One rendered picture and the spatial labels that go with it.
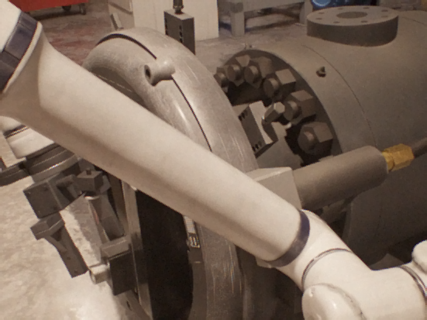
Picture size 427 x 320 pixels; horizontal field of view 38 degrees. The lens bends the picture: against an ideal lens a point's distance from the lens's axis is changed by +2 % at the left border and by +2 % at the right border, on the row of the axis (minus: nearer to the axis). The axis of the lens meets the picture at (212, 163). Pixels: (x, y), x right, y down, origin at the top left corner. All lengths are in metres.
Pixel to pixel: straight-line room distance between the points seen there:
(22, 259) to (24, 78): 1.83
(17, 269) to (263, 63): 1.35
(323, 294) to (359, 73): 0.74
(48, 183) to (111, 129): 0.28
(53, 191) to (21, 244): 1.60
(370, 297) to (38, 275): 1.71
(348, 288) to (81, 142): 0.35
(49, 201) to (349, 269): 0.45
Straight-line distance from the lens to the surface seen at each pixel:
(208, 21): 5.34
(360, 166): 1.08
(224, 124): 1.06
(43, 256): 2.43
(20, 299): 2.24
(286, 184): 0.97
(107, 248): 1.42
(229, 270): 1.08
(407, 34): 1.58
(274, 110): 1.01
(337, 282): 0.78
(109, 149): 0.69
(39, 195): 0.96
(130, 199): 1.30
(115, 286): 1.42
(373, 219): 1.39
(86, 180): 0.97
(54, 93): 0.67
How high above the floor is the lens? 1.25
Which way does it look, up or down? 25 degrees down
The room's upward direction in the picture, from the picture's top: 4 degrees counter-clockwise
